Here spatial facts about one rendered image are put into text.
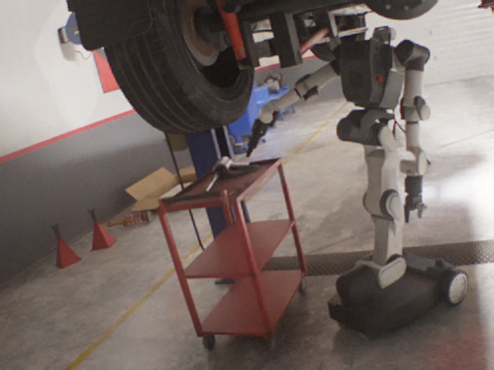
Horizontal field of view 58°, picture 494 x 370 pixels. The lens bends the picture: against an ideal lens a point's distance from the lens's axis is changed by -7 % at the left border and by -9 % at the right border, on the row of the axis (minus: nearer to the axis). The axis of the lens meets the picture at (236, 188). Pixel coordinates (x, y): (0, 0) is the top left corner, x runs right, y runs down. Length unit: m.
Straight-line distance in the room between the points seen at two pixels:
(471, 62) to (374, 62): 9.60
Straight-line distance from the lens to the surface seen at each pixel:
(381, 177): 2.42
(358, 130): 2.29
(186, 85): 1.58
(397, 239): 2.58
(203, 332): 2.70
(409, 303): 2.50
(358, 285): 2.42
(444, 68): 11.83
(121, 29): 1.47
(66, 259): 4.97
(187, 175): 6.77
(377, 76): 2.31
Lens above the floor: 1.47
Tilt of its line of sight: 14 degrees down
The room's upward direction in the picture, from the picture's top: 14 degrees counter-clockwise
